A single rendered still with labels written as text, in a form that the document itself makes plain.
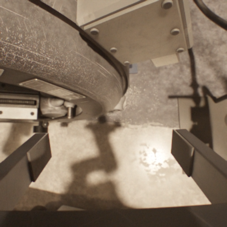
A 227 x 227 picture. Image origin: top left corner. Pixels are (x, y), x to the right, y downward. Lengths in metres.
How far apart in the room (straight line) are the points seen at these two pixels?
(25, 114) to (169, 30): 0.40
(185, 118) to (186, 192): 0.39
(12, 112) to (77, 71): 0.31
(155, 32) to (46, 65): 0.12
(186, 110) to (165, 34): 0.81
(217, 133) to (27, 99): 0.91
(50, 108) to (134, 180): 0.64
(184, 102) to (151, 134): 0.26
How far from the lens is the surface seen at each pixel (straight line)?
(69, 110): 0.47
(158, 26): 0.18
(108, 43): 0.19
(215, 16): 0.91
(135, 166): 0.94
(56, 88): 0.24
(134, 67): 1.01
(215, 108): 1.04
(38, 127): 0.60
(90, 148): 0.96
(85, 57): 0.21
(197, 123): 0.99
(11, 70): 0.20
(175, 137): 0.16
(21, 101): 0.50
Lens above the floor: 0.93
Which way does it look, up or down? 79 degrees down
